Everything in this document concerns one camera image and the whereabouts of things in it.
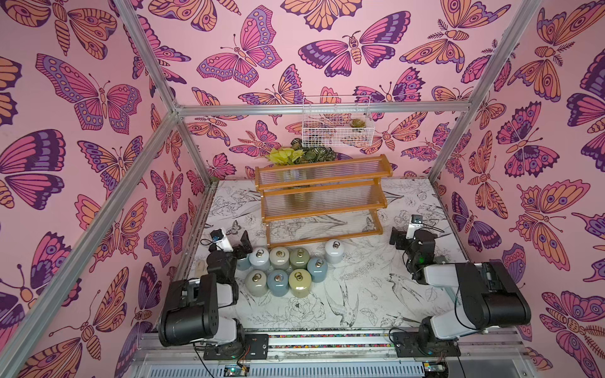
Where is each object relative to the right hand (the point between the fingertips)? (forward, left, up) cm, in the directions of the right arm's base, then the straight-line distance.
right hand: (408, 228), depth 93 cm
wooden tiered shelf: (+20, +34, -8) cm, 40 cm away
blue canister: (-23, +50, +1) cm, 55 cm away
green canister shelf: (-14, +43, 0) cm, 45 cm away
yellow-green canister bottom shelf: (-23, +42, +1) cm, 48 cm away
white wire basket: (+40, +28, +18) cm, 52 cm away
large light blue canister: (-16, +63, -1) cm, 65 cm away
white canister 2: (-24, +57, 0) cm, 62 cm away
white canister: (-15, +57, 0) cm, 59 cm away
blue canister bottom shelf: (-18, +36, 0) cm, 40 cm away
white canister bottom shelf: (-11, +30, 0) cm, 32 cm away
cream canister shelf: (-14, +50, +1) cm, 52 cm away
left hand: (-5, +67, +3) cm, 67 cm away
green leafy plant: (+21, +44, +20) cm, 53 cm away
